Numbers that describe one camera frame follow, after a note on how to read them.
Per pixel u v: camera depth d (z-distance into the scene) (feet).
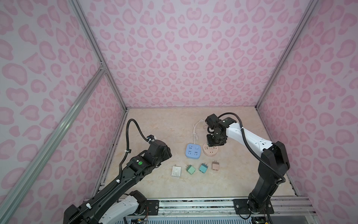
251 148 1.56
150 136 2.30
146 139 2.21
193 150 3.04
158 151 1.84
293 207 2.41
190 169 2.81
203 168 2.81
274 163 1.50
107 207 1.38
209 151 3.02
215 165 2.83
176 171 2.75
